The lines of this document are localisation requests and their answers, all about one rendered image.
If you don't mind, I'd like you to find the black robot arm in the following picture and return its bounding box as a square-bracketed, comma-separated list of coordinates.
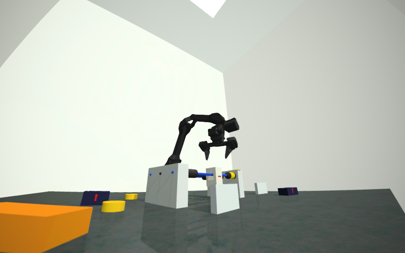
[165, 112, 239, 165]

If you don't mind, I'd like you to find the white rectangular block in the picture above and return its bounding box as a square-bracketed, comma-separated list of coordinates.
[210, 184, 239, 214]
[254, 183, 268, 194]

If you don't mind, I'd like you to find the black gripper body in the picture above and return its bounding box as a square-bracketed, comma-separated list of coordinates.
[198, 133, 238, 152]

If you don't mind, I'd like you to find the orange block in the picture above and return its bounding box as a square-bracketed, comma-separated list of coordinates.
[0, 202, 93, 253]

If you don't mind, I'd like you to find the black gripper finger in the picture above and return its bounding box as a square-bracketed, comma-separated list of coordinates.
[201, 145, 210, 160]
[225, 141, 235, 159]

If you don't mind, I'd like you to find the yellow short cylinder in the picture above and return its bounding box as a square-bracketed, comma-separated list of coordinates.
[125, 194, 138, 200]
[101, 200, 125, 212]

